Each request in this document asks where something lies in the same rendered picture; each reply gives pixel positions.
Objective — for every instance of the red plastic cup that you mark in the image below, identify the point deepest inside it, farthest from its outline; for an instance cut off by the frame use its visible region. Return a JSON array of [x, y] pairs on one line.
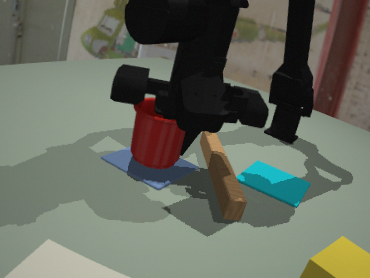
[[156, 142]]

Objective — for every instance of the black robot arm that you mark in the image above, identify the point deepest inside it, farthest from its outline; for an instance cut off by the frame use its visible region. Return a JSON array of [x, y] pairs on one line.
[[203, 101]]

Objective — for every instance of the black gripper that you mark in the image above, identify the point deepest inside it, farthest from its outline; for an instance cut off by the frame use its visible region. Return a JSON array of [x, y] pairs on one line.
[[132, 83]]

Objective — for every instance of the yellow flat block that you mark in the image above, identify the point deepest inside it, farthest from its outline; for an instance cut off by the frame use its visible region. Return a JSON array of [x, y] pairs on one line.
[[342, 259]]

